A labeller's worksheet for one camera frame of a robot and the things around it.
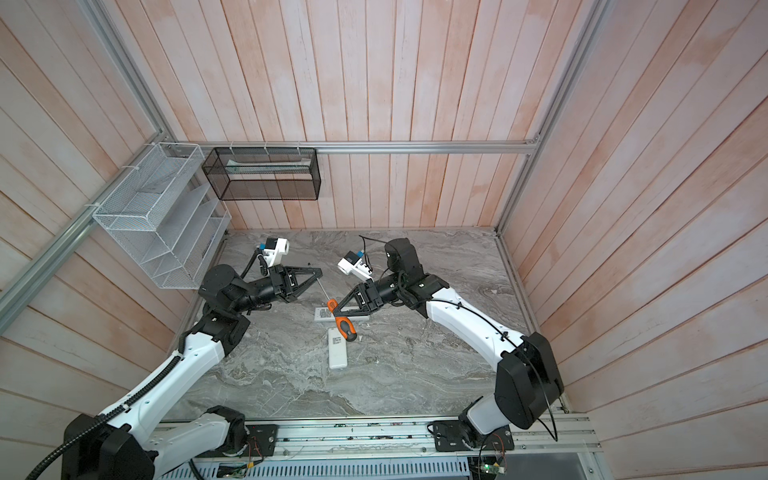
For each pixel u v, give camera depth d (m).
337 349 0.88
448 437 0.73
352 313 0.62
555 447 0.73
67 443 0.39
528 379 0.42
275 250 0.65
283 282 0.60
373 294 0.61
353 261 0.65
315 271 0.65
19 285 0.53
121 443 0.38
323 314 0.95
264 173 1.05
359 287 0.62
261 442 0.73
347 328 0.61
